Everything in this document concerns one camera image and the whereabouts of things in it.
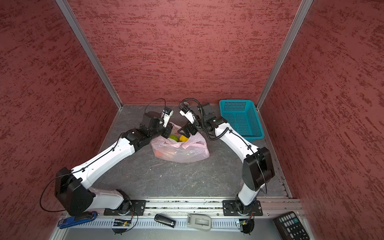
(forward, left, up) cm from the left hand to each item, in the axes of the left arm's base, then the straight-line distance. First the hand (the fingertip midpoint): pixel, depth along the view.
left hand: (170, 126), depth 80 cm
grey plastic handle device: (-41, -16, -20) cm, 48 cm away
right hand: (0, -7, -2) cm, 7 cm away
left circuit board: (-42, +22, -25) cm, 53 cm away
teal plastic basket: (+27, -51, -22) cm, 61 cm away
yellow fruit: (+3, -6, -16) cm, 18 cm away
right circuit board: (-42, -40, -23) cm, 63 cm away
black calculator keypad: (-43, -58, -19) cm, 75 cm away
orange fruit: (-10, +7, -13) cm, 18 cm away
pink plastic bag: (-15, -6, +4) cm, 17 cm away
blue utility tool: (-40, +39, -18) cm, 59 cm away
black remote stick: (-41, 0, -20) cm, 46 cm away
